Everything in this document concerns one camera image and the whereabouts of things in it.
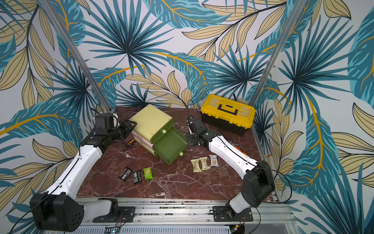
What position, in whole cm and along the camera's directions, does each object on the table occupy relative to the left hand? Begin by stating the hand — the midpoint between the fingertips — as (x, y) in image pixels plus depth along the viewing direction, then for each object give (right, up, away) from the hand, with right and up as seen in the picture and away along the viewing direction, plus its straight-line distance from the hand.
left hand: (135, 127), depth 79 cm
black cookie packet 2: (-1, -29, +5) cm, 29 cm away
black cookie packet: (-8, -28, +7) cm, 30 cm away
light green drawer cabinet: (+11, -1, +1) cm, 11 cm away
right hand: (+31, -5, +5) cm, 32 cm away
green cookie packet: (+5, -28, +7) cm, 29 cm away
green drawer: (+14, -3, +4) cm, 15 cm away
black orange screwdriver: (-11, -12, +18) cm, 24 cm away
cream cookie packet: (+34, -25, +9) cm, 43 cm away
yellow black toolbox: (+54, +8, +16) cm, 57 cm away
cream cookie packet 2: (+38, -21, +12) cm, 45 cm away
